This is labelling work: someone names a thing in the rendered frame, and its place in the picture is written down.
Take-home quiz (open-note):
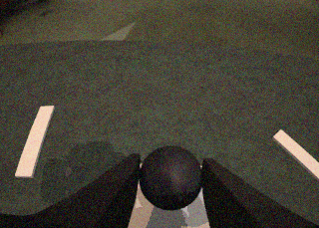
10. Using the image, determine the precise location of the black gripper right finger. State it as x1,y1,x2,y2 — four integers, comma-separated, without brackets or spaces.
202,157,319,228

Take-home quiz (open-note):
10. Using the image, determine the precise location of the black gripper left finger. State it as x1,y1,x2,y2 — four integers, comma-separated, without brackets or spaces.
0,152,140,228

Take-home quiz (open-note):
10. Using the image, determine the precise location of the beige flat bar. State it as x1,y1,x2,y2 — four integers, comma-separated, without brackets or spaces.
15,106,55,179
272,128,319,183

